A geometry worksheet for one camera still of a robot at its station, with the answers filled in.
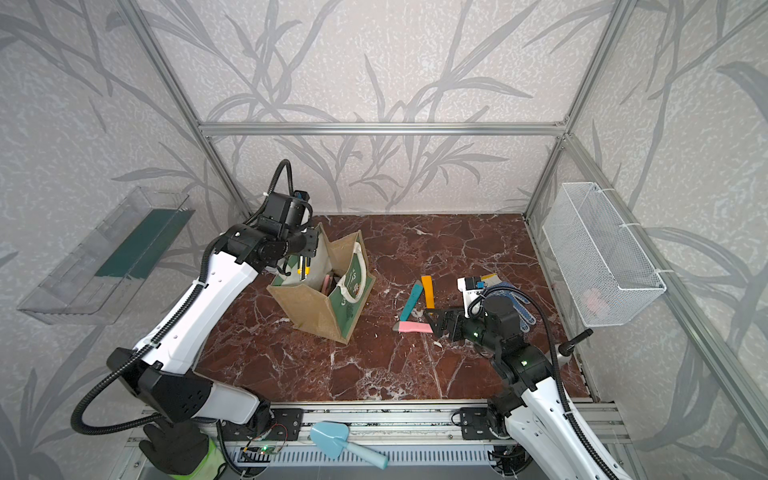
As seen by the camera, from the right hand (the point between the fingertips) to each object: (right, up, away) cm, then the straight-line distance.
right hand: (436, 309), depth 74 cm
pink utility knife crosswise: (-8, -9, +17) cm, 21 cm away
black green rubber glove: (-60, -32, -5) cm, 68 cm away
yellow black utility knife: (-34, +11, +1) cm, 35 cm away
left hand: (-32, +18, +1) cm, 37 cm away
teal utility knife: (-6, -2, +22) cm, 23 cm away
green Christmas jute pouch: (-25, +6, 0) cm, 25 cm away
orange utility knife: (0, 0, +25) cm, 25 cm away
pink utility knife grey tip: (-34, +3, +22) cm, 40 cm away
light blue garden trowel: (-26, -30, -2) cm, 40 cm away
